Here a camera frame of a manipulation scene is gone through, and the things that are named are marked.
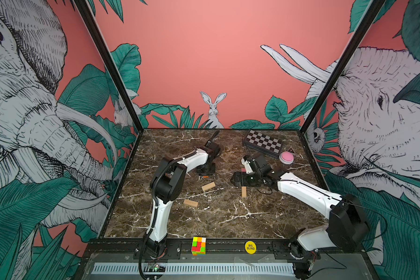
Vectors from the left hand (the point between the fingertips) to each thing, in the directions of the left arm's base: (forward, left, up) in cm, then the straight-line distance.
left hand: (210, 171), depth 98 cm
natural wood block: (-9, +1, 0) cm, 9 cm away
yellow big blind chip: (-39, -17, -1) cm, 42 cm away
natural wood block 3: (-12, -18, -2) cm, 22 cm away
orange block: (-3, +3, -1) cm, 4 cm away
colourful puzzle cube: (-38, +6, +4) cm, 39 cm away
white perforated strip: (-45, +8, -1) cm, 46 cm away
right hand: (-11, -13, +10) cm, 20 cm away
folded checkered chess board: (+18, -36, +1) cm, 40 cm away
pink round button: (+8, -47, 0) cm, 48 cm away
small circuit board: (-44, +24, -1) cm, 50 cm away
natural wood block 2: (-17, +11, -1) cm, 20 cm away
